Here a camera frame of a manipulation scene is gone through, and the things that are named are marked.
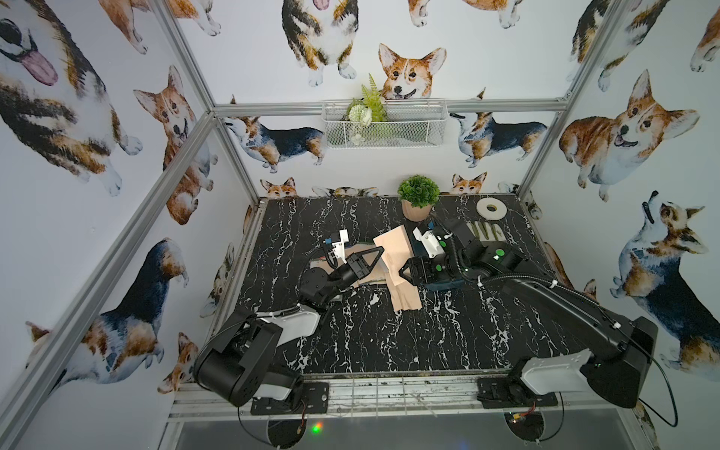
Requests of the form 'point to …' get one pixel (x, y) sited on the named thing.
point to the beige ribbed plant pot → (415, 214)
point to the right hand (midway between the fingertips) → (408, 270)
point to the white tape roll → (499, 214)
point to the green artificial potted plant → (418, 190)
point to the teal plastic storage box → (419, 248)
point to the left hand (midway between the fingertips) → (388, 250)
